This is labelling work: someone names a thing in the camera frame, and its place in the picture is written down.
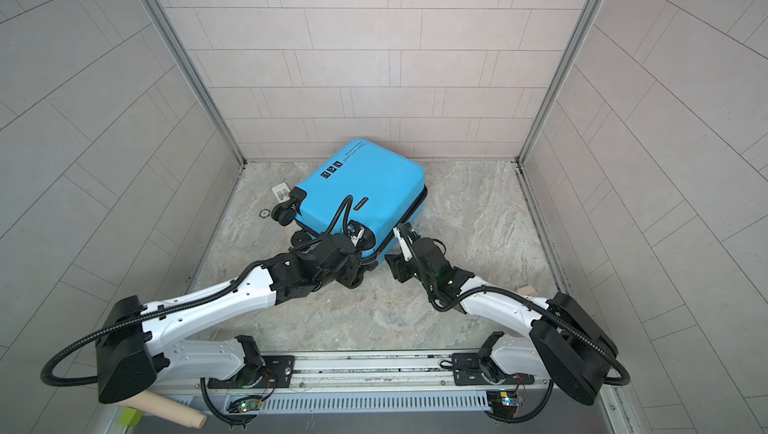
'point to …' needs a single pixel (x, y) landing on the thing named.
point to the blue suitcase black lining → (365, 185)
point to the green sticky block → (130, 417)
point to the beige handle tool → (161, 407)
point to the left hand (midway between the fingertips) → (365, 256)
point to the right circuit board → (504, 402)
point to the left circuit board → (246, 405)
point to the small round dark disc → (264, 213)
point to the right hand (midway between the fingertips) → (391, 256)
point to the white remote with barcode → (281, 192)
